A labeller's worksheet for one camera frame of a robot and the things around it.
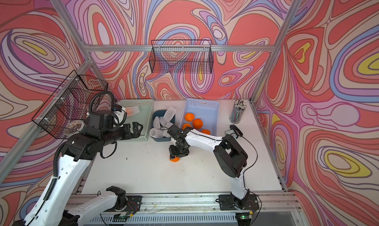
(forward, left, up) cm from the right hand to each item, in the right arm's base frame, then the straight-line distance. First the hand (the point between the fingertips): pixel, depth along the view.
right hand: (176, 160), depth 85 cm
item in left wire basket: (+7, +47, +26) cm, 54 cm away
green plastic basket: (+33, +24, +1) cm, 41 cm away
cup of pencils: (+29, -41, +14) cm, 52 cm away
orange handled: (+24, -5, +2) cm, 24 cm away
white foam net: (+31, +4, +7) cm, 32 cm away
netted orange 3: (+25, -14, +2) cm, 28 cm away
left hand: (+6, +16, +27) cm, 32 cm away
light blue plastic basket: (+36, -18, -3) cm, 40 cm away
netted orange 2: (+31, -9, +2) cm, 32 cm away
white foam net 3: (+15, +12, +7) cm, 20 cm away
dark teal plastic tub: (+33, +11, +4) cm, 35 cm away
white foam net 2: (+26, +8, +3) cm, 27 cm away
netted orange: (0, 0, +1) cm, 1 cm away
